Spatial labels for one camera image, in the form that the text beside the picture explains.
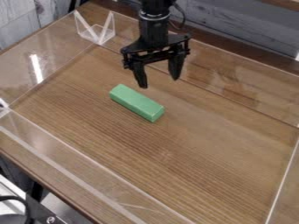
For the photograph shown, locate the green rectangular block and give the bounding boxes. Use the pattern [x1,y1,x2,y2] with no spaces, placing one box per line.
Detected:
[110,84,165,123]

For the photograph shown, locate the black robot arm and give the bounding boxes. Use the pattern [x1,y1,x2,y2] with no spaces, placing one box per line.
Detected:
[121,0,191,88]

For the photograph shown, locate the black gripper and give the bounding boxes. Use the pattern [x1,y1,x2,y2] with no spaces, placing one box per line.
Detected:
[121,34,191,88]

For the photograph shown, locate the black cable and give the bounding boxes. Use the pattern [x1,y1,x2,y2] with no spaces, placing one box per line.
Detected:
[0,195,34,224]

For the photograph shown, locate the clear acrylic corner bracket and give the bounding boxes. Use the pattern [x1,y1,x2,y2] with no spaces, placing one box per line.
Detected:
[74,10,117,46]

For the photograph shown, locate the black metal base plate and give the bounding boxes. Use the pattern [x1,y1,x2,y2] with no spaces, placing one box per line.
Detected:
[29,201,70,224]

